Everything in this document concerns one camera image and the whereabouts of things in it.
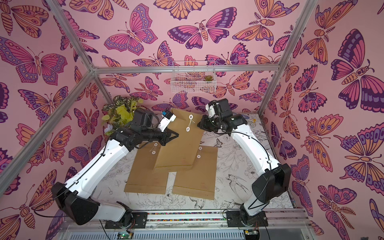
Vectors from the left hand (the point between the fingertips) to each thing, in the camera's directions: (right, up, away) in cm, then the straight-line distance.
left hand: (179, 133), depth 71 cm
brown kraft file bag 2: (+11, -29, +17) cm, 35 cm away
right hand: (+10, +5, +6) cm, 13 cm away
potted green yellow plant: (-37, +11, +16) cm, 42 cm away
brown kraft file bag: (-23, -27, +16) cm, 39 cm away
